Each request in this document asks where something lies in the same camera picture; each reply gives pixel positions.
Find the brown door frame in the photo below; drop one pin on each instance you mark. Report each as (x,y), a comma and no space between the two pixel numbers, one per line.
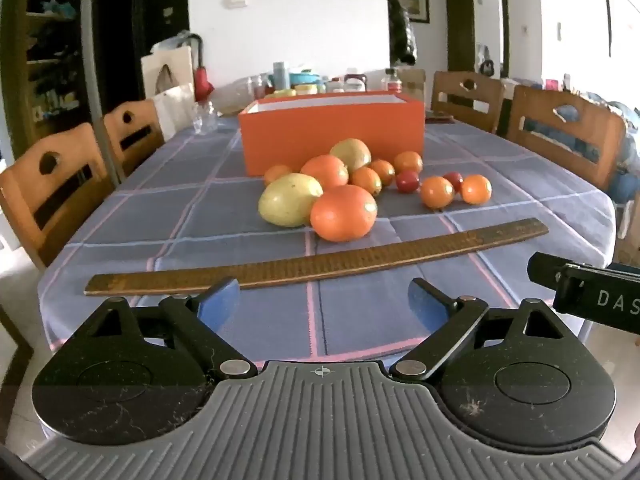
(457,15)

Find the large orange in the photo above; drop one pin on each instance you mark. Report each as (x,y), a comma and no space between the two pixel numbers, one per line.
(342,212)

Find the large yellow-green mango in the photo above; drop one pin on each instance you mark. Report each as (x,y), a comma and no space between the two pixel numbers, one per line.
(287,200)

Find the medium orange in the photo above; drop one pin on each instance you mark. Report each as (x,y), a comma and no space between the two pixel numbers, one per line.
(325,170)

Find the red folded umbrella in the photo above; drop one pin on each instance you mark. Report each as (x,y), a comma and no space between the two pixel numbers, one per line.
(201,82)

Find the dark wooden shelf cabinet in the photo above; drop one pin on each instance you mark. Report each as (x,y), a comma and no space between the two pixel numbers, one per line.
(50,60)

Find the clear glass jar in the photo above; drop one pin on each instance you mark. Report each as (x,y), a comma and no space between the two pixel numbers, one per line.
(205,120)

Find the small orange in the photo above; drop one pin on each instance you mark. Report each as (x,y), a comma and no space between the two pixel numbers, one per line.
(408,162)
(366,181)
(276,172)
(476,189)
(386,170)
(437,192)

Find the dark hanging jacket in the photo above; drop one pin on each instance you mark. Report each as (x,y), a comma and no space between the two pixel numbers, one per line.
(402,35)

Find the small red fruit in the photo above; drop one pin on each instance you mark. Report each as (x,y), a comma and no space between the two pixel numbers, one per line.
(407,181)
(455,178)

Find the orange cardboard box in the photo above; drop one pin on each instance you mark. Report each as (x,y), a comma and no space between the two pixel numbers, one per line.
(325,130)

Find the teal container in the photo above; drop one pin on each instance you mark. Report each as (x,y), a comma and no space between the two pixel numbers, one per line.
(305,78)

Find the brown cardboard package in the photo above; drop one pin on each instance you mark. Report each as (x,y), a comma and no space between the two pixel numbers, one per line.
(412,87)

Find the yellow potato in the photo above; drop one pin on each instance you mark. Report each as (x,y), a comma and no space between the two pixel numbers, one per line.
(352,152)

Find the blue checked tablecloth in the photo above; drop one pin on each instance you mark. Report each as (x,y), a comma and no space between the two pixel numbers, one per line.
(200,210)

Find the long wooden ruler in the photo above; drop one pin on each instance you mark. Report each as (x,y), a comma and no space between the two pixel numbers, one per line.
(320,262)

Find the wooden chair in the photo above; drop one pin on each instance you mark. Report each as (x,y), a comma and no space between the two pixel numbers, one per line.
(600,130)
(450,85)
(65,160)
(145,112)

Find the white paper bag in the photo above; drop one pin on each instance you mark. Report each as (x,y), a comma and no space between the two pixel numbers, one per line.
(180,62)

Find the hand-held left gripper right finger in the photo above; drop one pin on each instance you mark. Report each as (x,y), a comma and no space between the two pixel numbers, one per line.
(425,307)

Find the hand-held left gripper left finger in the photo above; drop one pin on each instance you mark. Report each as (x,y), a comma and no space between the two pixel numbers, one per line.
(220,307)

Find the grey-blue bottle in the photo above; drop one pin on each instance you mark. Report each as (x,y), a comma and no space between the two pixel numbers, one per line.
(280,76)

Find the small white bag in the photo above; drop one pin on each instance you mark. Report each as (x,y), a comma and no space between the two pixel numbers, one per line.
(175,110)

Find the dark wooden door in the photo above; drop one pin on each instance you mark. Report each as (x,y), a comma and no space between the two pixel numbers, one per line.
(135,20)

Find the yellow containers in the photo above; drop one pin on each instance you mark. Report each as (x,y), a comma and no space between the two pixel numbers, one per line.
(290,92)

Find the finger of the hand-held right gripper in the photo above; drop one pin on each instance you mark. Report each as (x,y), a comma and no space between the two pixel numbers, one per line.
(545,270)

